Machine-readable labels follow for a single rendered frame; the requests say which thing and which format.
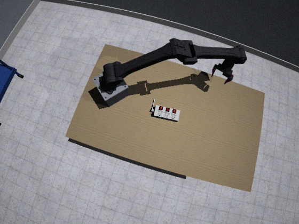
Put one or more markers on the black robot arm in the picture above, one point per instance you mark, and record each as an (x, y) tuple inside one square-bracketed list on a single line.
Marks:
[(184, 50)]

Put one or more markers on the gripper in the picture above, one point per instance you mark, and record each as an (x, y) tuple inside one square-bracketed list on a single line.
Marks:
[(225, 69)]

